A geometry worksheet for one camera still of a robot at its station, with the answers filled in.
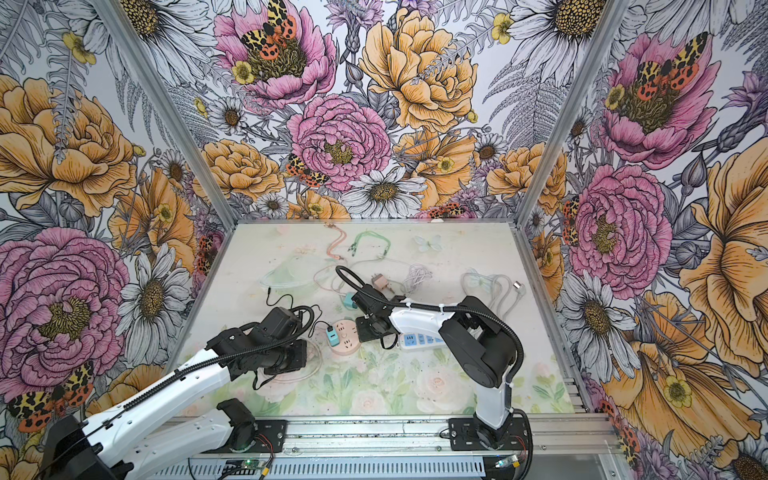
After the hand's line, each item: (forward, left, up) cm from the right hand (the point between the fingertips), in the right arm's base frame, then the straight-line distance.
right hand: (367, 340), depth 90 cm
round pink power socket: (0, +5, +3) cm, 6 cm away
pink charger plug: (+20, -4, +1) cm, 21 cm away
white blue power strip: (-1, -14, +2) cm, 15 cm away
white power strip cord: (+21, -36, -1) cm, 42 cm away
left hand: (-10, +16, +7) cm, 20 cm away
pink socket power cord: (-11, +18, 0) cm, 21 cm away
